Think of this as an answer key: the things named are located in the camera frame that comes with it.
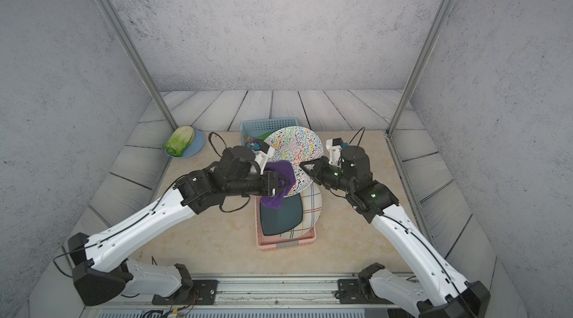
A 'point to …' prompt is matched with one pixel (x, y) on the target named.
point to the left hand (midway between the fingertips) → (290, 185)
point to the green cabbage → (179, 140)
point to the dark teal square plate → (275, 221)
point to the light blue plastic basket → (258, 126)
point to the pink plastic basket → (276, 240)
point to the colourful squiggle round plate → (295, 145)
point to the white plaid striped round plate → (312, 204)
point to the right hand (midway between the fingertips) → (298, 165)
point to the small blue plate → (195, 145)
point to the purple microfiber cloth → (286, 170)
